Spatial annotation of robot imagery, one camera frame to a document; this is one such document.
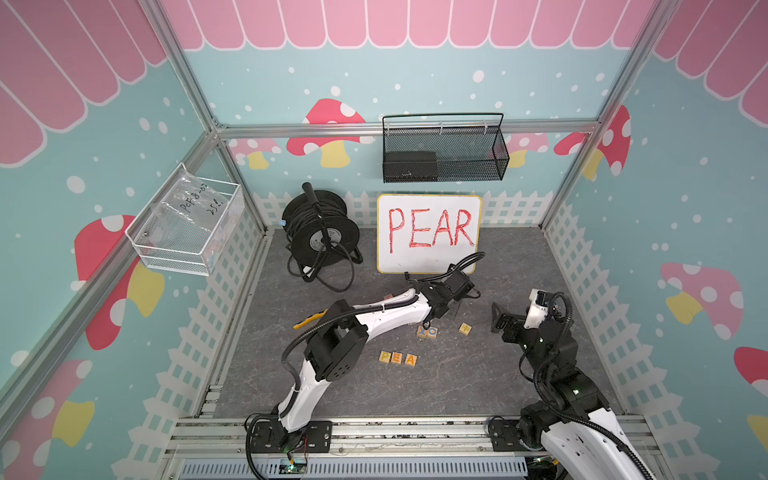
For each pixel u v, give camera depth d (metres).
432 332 0.92
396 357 0.87
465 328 0.92
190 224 0.72
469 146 0.95
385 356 0.87
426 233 1.00
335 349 0.51
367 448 0.73
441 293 0.69
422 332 0.92
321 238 0.94
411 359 0.86
